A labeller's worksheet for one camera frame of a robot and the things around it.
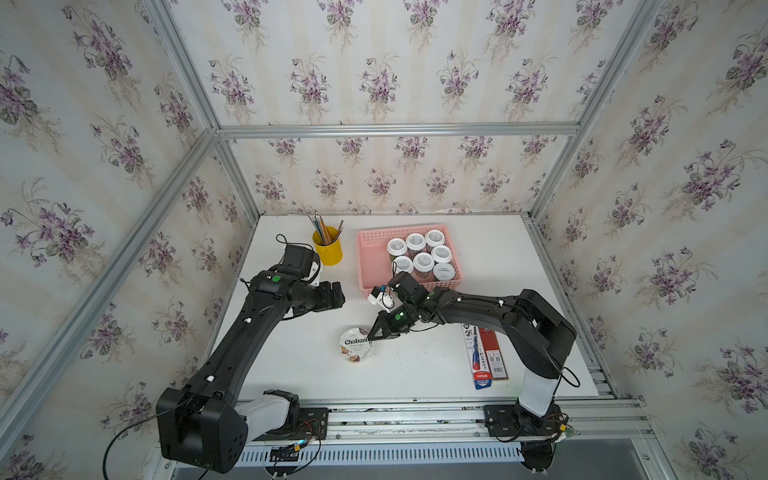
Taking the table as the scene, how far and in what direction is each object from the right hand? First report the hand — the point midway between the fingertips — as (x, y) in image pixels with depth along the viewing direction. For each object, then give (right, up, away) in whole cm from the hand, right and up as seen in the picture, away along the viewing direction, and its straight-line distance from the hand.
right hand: (372, 339), depth 81 cm
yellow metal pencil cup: (-16, +23, +20) cm, 34 cm away
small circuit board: (-21, -25, -9) cm, 34 cm away
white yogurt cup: (+21, +29, +24) cm, 43 cm away
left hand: (-10, +11, -2) cm, 15 cm away
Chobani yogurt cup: (-5, -1, -2) cm, 5 cm away
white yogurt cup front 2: (+10, +19, +16) cm, 27 cm away
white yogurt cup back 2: (+22, +23, +18) cm, 37 cm away
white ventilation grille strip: (+3, -24, -11) cm, 26 cm away
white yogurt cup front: (+7, +25, +20) cm, 33 cm away
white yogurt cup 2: (+16, +19, +16) cm, 30 cm away
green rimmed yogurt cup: (+23, +17, +15) cm, 32 cm away
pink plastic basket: (0, +19, +23) cm, 30 cm away
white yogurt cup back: (+14, +27, +23) cm, 38 cm away
